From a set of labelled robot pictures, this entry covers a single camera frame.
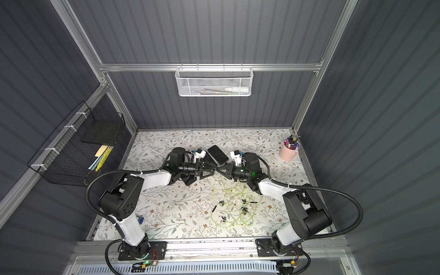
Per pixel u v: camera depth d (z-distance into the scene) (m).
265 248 0.74
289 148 0.96
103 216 0.50
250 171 0.69
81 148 0.74
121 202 0.48
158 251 0.73
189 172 0.79
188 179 0.79
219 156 1.08
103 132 0.80
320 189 0.44
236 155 0.82
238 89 0.88
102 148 0.77
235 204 0.87
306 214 0.44
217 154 1.08
